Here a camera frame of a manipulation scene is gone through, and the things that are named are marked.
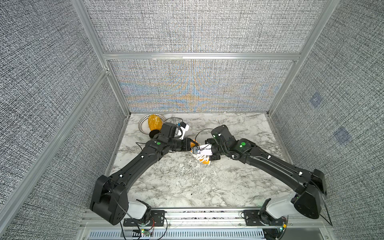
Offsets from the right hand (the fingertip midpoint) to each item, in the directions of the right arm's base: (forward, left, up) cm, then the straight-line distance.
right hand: (203, 140), depth 76 cm
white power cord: (-6, +2, -6) cm, 9 cm away
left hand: (-1, +3, -3) cm, 4 cm away
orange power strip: (-11, +4, +9) cm, 15 cm away
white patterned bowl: (+28, +42, -21) cm, 55 cm away
